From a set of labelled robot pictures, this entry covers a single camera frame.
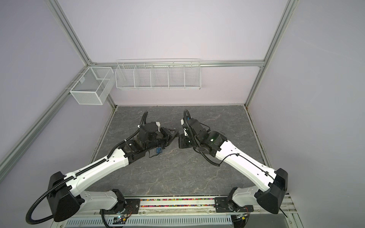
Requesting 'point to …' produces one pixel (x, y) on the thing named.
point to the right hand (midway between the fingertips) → (178, 140)
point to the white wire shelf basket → (158, 74)
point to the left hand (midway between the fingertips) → (179, 134)
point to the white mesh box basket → (94, 86)
